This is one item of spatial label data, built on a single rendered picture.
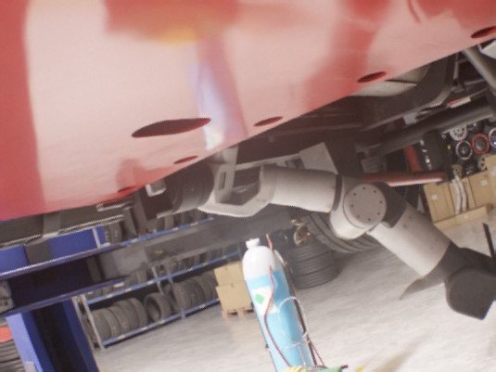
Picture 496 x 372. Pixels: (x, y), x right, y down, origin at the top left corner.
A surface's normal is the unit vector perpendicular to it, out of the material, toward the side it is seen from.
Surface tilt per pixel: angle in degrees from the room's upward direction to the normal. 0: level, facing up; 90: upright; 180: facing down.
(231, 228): 90
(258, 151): 90
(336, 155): 90
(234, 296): 89
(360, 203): 80
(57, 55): 178
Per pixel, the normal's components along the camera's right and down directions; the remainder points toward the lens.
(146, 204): 0.73, -0.27
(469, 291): -0.23, 0.18
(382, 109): -0.62, 0.15
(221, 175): 0.77, 0.31
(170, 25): 0.28, 0.96
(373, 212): 0.11, -0.27
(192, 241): -0.04, -0.05
